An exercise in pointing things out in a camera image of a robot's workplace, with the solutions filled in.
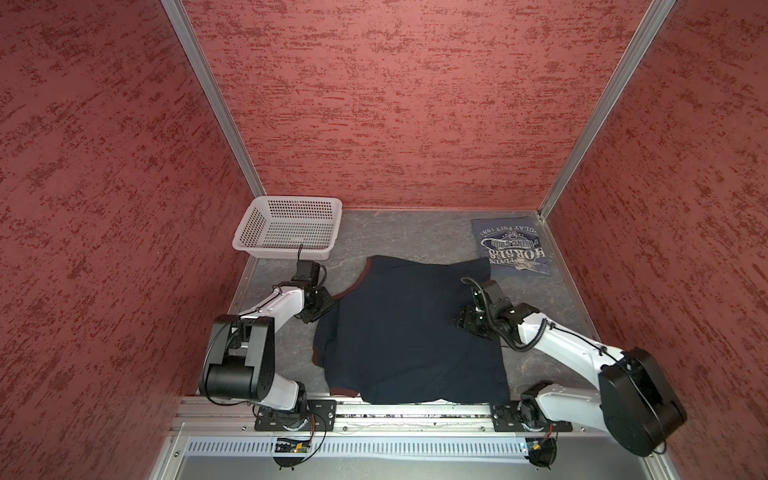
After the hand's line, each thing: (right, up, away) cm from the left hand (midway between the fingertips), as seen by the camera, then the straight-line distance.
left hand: (327, 312), depth 92 cm
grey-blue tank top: (+64, +22, +15) cm, 70 cm away
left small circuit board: (-3, -28, -21) cm, 35 cm away
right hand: (+41, -3, -5) cm, 41 cm away
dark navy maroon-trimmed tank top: (+21, -6, -3) cm, 21 cm away
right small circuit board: (+55, -28, -21) cm, 65 cm away
